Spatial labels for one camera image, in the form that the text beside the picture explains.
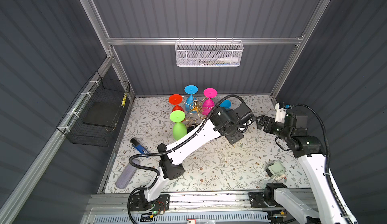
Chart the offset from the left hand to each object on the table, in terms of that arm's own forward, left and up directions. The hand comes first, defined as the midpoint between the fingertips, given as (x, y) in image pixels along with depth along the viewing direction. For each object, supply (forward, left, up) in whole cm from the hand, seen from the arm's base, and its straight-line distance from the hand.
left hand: (234, 133), depth 70 cm
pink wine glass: (+22, +10, -4) cm, 24 cm away
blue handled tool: (+6, +51, -23) cm, 57 cm away
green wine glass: (+5, +26, -3) cm, 27 cm away
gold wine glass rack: (+12, +17, +3) cm, 22 cm away
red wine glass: (+20, +28, +4) cm, 34 cm away
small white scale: (-12, -24, -20) cm, 33 cm away
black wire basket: (+12, +66, +4) cm, 68 cm away
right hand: (+4, -16, +2) cm, 17 cm away
